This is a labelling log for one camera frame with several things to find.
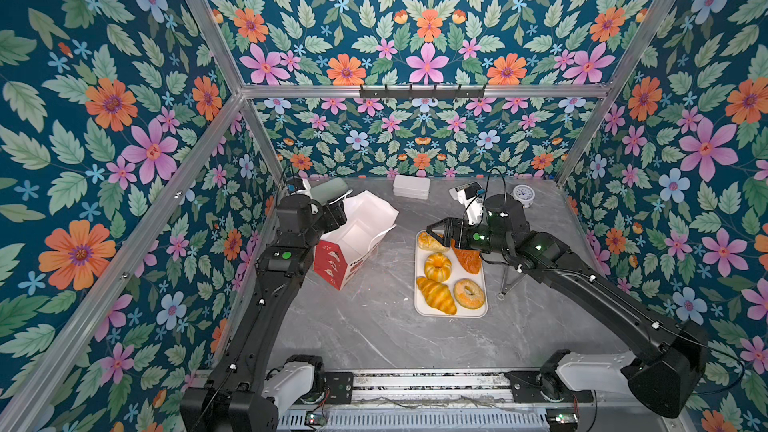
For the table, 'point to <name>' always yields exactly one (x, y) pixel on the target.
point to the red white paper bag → (342, 251)
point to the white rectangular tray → (448, 283)
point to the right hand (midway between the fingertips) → (436, 227)
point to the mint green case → (327, 190)
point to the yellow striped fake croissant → (437, 295)
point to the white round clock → (525, 194)
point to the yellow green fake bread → (437, 267)
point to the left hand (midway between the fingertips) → (334, 196)
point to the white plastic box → (411, 187)
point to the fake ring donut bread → (469, 294)
